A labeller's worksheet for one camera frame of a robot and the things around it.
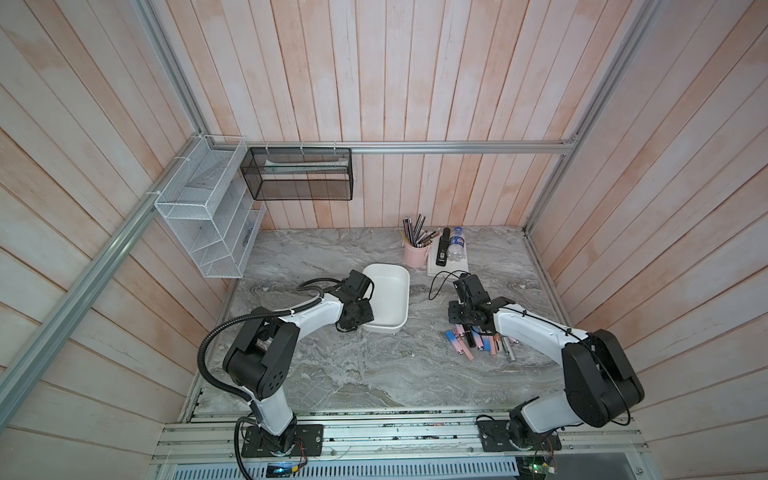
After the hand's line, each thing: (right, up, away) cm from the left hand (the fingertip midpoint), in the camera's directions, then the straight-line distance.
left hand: (365, 320), depth 93 cm
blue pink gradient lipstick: (+27, -5, -3) cm, 28 cm away
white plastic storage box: (+8, +7, +5) cm, 12 cm away
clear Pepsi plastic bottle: (+32, +23, +13) cm, 42 cm away
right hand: (+29, +4, 0) cm, 29 cm away
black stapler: (+29, +24, +17) cm, 41 cm away
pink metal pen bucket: (+18, +20, +13) cm, 30 cm away
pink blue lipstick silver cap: (+37, -6, -4) cm, 38 cm away
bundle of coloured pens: (+17, +28, +11) cm, 35 cm away
